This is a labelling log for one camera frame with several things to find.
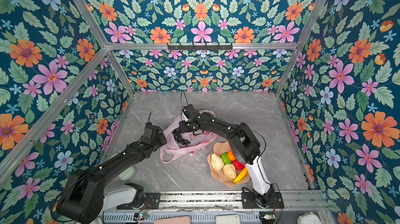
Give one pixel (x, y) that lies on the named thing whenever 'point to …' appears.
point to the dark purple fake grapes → (177, 134)
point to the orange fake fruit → (230, 155)
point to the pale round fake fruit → (216, 162)
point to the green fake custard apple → (224, 155)
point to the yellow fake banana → (241, 175)
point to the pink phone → (179, 220)
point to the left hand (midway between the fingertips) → (166, 134)
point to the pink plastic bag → (171, 149)
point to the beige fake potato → (229, 171)
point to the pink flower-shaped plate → (220, 148)
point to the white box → (227, 219)
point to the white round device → (309, 219)
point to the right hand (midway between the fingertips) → (182, 126)
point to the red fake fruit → (238, 165)
